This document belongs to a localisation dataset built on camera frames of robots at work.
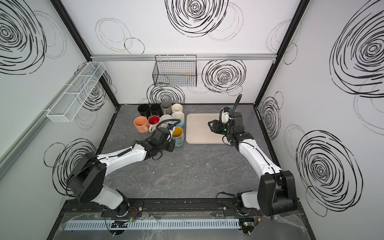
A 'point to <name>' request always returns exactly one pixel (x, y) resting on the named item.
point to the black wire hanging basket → (175, 70)
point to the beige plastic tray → (198, 131)
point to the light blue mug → (178, 115)
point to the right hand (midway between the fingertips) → (210, 123)
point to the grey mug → (166, 108)
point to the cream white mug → (153, 121)
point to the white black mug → (144, 110)
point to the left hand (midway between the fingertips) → (175, 140)
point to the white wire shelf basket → (65, 109)
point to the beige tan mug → (164, 117)
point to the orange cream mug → (141, 124)
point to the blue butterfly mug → (178, 136)
